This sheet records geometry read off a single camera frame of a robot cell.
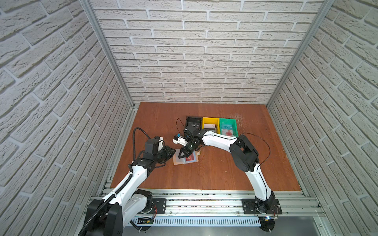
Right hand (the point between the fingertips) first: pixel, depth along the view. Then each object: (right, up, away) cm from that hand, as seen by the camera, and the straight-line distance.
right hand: (180, 155), depth 88 cm
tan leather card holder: (-2, -3, 0) cm, 4 cm away
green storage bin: (+29, +22, +14) cm, 39 cm away
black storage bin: (+8, +23, +21) cm, 32 cm away
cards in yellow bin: (+20, +17, +15) cm, 30 cm away
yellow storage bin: (+21, +21, +16) cm, 34 cm away
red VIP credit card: (+7, -2, +2) cm, 7 cm away
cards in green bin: (+32, +15, +15) cm, 39 cm away
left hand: (-2, +5, -5) cm, 7 cm away
